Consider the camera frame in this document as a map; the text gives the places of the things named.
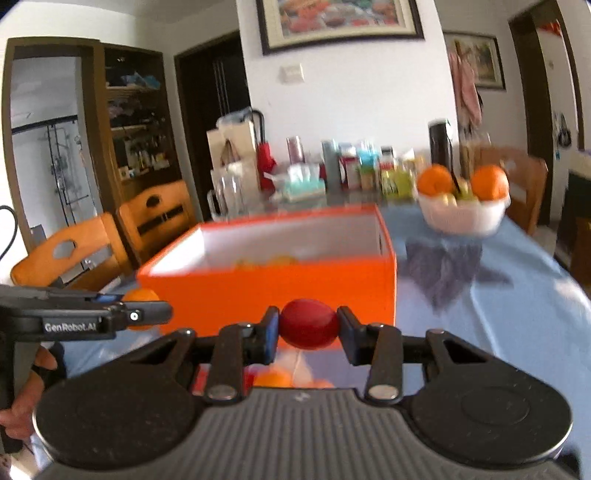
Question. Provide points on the jar with green lid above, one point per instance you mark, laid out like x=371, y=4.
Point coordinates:
x=368, y=177

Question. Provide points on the glass mug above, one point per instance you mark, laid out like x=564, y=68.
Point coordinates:
x=228, y=196

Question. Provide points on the red round fruit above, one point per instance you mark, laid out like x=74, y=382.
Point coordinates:
x=308, y=323

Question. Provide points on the beige paper bag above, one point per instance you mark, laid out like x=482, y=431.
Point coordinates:
x=244, y=170
x=231, y=138

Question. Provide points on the orange cardboard box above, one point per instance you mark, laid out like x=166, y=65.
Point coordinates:
x=277, y=281

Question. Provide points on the red folding umbrella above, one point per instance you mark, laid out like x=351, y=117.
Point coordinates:
x=265, y=161

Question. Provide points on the teal plastic bowl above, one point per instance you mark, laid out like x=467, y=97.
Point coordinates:
x=368, y=159

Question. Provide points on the white perforated plastic basket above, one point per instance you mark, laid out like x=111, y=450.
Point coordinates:
x=461, y=219

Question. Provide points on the yellow apple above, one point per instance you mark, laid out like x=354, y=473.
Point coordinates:
x=445, y=199

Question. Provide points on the yellow-green round container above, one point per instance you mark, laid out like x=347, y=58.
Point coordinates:
x=396, y=184

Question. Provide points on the black hanging bag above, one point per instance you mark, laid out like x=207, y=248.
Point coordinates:
x=563, y=134

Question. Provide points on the pink hanging garment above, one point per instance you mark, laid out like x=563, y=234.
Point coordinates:
x=466, y=83

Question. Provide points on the black thermos bottle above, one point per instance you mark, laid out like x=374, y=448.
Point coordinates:
x=438, y=143

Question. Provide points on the black-capped plastic bottle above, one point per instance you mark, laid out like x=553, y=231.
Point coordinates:
x=387, y=157

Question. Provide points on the green tissue box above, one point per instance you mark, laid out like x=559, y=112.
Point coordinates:
x=302, y=187

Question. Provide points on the white plastic bag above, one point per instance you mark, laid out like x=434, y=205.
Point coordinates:
x=233, y=117

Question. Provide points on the small orange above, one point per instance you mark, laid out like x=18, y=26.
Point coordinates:
x=272, y=379
x=321, y=384
x=141, y=295

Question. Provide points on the small framed picture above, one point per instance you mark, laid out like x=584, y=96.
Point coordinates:
x=485, y=60

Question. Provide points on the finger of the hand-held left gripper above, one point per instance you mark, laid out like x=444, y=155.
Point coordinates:
x=147, y=314
x=108, y=299

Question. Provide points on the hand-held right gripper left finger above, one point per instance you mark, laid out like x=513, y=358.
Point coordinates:
x=272, y=332

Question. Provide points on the large orange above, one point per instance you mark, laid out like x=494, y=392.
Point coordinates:
x=435, y=180
x=489, y=182

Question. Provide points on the pink bottle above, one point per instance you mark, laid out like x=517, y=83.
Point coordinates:
x=295, y=150

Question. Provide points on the red snack packet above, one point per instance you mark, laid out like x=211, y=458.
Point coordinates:
x=350, y=173

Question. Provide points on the blue star-print blanket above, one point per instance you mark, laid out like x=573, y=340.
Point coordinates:
x=508, y=314

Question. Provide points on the large framed picture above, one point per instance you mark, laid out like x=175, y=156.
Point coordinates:
x=341, y=23

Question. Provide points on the wooden chair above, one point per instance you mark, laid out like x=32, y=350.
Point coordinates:
x=526, y=189
x=157, y=217
x=69, y=254

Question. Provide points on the person's left hand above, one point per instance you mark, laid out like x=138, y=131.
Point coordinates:
x=23, y=406

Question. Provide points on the black stick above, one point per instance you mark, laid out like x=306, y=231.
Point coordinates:
x=456, y=182

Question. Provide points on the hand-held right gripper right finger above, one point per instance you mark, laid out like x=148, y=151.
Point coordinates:
x=346, y=332

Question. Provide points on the green apple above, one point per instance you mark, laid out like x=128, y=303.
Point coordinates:
x=467, y=191

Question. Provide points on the grey bottle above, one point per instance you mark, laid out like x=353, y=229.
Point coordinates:
x=331, y=164

